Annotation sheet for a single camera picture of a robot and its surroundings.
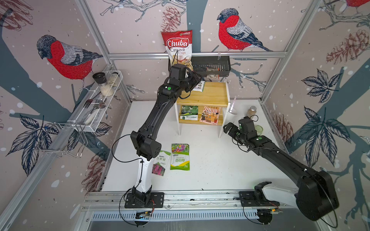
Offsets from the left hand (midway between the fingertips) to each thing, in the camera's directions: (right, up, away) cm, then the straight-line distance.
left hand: (204, 74), depth 75 cm
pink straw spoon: (+23, -16, +26) cm, 38 cm away
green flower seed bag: (-14, -48, +12) cm, 52 cm away
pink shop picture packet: (+5, -22, +15) cm, 27 cm away
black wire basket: (+7, +15, +32) cm, 36 cm away
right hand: (+15, -30, +11) cm, 36 cm away
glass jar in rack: (-54, 0, +10) cm, 55 cm away
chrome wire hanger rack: (-60, -31, -17) cm, 70 cm away
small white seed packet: (-2, -6, +7) cm, 9 cm away
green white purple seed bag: (-26, -52, +11) cm, 59 cm away
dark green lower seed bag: (-8, -21, +17) cm, 28 cm away
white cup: (+24, -19, +26) cm, 40 cm away
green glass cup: (+40, -33, +20) cm, 55 cm away
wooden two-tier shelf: (+6, -10, +1) cm, 12 cm away
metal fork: (-59, -15, -4) cm, 61 cm away
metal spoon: (-52, -17, -5) cm, 55 cm away
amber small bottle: (+38, -20, +27) cm, 50 cm away
